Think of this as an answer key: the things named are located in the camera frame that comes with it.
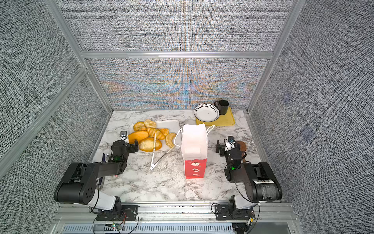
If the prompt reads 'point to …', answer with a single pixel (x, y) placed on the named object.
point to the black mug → (223, 105)
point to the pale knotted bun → (149, 123)
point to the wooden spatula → (243, 147)
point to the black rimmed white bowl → (206, 112)
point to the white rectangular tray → (174, 126)
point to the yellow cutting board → (226, 120)
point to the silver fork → (107, 158)
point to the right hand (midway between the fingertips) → (226, 137)
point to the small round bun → (140, 126)
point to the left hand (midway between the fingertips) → (130, 138)
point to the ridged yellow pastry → (160, 133)
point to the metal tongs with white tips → (152, 165)
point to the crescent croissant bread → (169, 139)
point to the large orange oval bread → (137, 135)
